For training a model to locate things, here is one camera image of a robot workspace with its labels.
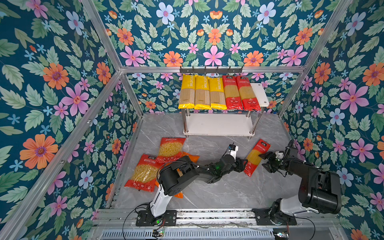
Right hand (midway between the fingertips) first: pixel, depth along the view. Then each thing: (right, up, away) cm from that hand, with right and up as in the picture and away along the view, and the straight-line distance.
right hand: (260, 158), depth 92 cm
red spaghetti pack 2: (-12, +33, -17) cm, 39 cm away
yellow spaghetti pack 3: (-29, +37, -13) cm, 48 cm away
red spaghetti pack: (-20, +37, -12) cm, 44 cm away
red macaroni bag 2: (-70, -8, -7) cm, 71 cm away
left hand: (-11, +2, -9) cm, 14 cm away
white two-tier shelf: (-27, +23, +11) cm, 37 cm away
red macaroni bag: (-57, +5, +1) cm, 57 cm away
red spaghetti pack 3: (-4, 0, +1) cm, 4 cm away
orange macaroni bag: (-42, 0, +1) cm, 42 cm away
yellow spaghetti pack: (-45, +36, -15) cm, 59 cm away
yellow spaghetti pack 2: (-37, +37, -14) cm, 54 cm away
